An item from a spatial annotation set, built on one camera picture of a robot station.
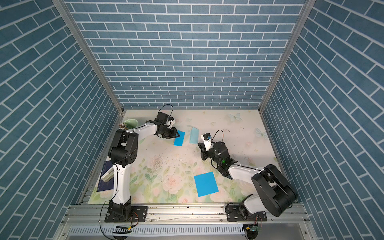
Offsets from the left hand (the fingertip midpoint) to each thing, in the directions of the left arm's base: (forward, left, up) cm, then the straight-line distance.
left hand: (180, 135), depth 103 cm
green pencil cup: (+2, +31, +10) cm, 33 cm away
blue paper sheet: (-3, +1, -3) cm, 4 cm away
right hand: (-14, -14, +11) cm, 22 cm away
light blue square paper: (0, -10, 0) cm, 10 cm away
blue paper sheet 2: (-32, -17, -3) cm, 36 cm away
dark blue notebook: (-34, +39, -2) cm, 52 cm away
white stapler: (-29, +38, +1) cm, 48 cm away
